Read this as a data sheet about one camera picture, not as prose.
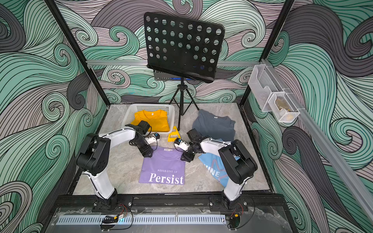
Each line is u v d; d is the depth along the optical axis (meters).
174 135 1.00
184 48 0.69
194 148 0.73
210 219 0.70
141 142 0.80
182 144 0.81
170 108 1.07
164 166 0.86
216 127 1.02
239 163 0.47
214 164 0.85
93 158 0.48
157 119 1.07
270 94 0.72
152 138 0.86
